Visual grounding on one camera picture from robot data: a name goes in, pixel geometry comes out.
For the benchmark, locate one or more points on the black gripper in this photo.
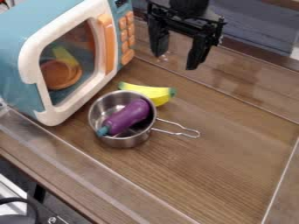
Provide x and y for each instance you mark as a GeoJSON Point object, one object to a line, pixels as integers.
{"type": "Point", "coordinates": [190, 18]}

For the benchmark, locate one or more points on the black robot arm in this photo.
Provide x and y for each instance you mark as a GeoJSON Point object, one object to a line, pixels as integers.
{"type": "Point", "coordinates": [190, 18]}

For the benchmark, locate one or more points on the blue toy microwave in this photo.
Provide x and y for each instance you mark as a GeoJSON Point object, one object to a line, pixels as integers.
{"type": "Point", "coordinates": [87, 33]}

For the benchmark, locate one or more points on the yellow toy banana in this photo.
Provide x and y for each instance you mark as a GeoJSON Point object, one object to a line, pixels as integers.
{"type": "Point", "coordinates": [159, 94]}

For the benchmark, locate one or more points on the purple toy eggplant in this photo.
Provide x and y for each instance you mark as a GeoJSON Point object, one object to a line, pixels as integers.
{"type": "Point", "coordinates": [133, 114]}

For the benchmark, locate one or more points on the silver metal pot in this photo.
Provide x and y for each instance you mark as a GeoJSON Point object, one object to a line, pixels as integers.
{"type": "Point", "coordinates": [111, 103]}

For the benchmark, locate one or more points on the orange toy plate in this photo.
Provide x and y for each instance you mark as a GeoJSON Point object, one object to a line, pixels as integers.
{"type": "Point", "coordinates": [59, 74]}

